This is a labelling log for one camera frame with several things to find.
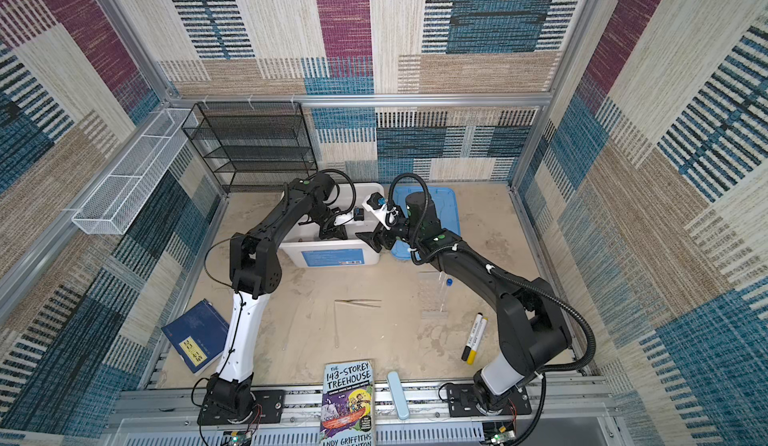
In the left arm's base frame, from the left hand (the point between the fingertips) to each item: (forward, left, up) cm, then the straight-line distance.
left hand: (343, 229), depth 100 cm
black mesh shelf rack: (+29, +33, +11) cm, 46 cm away
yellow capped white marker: (-35, -38, -5) cm, 52 cm away
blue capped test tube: (-25, -30, +9) cm, 40 cm away
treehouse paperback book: (-50, -4, -4) cm, 51 cm away
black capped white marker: (-37, -35, -6) cm, 51 cm away
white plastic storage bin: (-6, +12, -1) cm, 14 cm away
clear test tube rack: (-21, -27, -5) cm, 34 cm away
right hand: (-10, -9, +16) cm, 21 cm away
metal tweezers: (-22, -4, -7) cm, 24 cm away
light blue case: (-47, -16, -4) cm, 50 cm away
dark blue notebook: (-32, +38, -6) cm, 50 cm away
